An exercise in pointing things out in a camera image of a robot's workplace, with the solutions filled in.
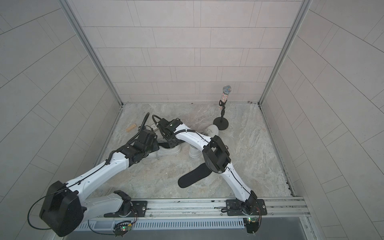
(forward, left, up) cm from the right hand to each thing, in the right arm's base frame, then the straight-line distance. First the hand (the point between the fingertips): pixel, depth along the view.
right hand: (177, 142), depth 93 cm
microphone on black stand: (+14, -30, -1) cm, 33 cm away
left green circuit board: (-41, +22, +1) cm, 47 cm away
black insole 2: (-6, +5, +9) cm, 12 cm away
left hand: (-3, +9, +7) cm, 12 cm away
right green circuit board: (-43, -36, -4) cm, 56 cm away
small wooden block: (+14, +33, 0) cm, 36 cm away
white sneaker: (-8, +6, +5) cm, 11 cm away
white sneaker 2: (+5, -22, +3) cm, 22 cm away
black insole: (-18, -13, -3) cm, 23 cm away
